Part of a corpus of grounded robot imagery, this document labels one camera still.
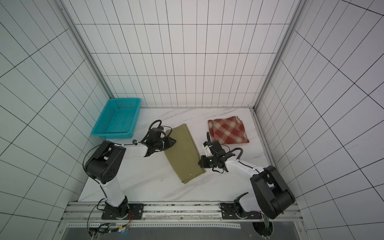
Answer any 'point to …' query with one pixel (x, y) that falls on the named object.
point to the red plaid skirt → (229, 131)
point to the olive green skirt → (184, 156)
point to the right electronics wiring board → (264, 229)
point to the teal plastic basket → (118, 119)
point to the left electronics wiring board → (98, 232)
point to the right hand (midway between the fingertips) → (199, 159)
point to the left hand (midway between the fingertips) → (174, 143)
